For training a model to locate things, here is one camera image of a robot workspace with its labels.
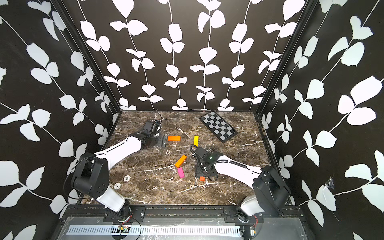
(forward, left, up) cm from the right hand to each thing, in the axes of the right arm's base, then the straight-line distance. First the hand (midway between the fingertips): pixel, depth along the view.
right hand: (199, 171), depth 84 cm
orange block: (+26, +18, -4) cm, 32 cm away
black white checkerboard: (+35, -14, -2) cm, 38 cm away
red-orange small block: (-3, -2, -4) cm, 5 cm away
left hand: (+20, +25, +6) cm, 32 cm away
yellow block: (+23, +2, -3) cm, 24 cm away
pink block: (+1, +11, -4) cm, 12 cm away
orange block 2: (+9, +11, -3) cm, 15 cm away
